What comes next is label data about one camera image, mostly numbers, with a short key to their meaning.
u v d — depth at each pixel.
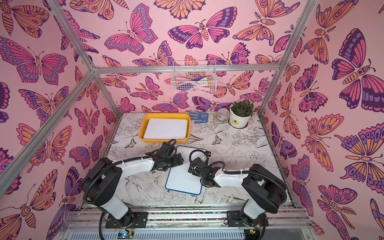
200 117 1.18
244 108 1.00
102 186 0.45
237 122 1.06
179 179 0.83
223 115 1.15
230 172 0.57
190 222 0.73
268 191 0.44
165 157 0.73
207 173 0.67
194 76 0.95
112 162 0.51
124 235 0.72
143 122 1.07
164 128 1.07
